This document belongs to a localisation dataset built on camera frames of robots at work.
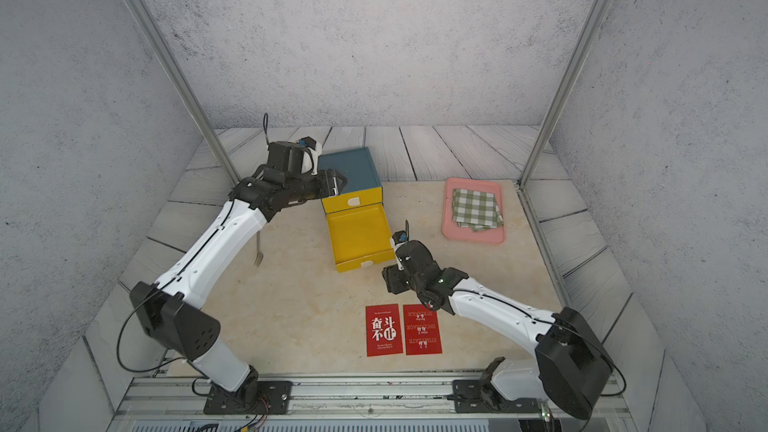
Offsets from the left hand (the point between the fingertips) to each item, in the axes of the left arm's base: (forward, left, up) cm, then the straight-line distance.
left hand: (344, 180), depth 78 cm
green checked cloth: (+15, -44, -31) cm, 55 cm away
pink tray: (+6, -34, -31) cm, 46 cm away
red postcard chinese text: (-27, -9, -32) cm, 43 cm away
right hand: (-15, -12, -20) cm, 28 cm away
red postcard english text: (-27, -20, -32) cm, 47 cm away
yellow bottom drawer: (-1, -2, -24) cm, 24 cm away
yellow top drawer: (+5, -1, -13) cm, 13 cm away
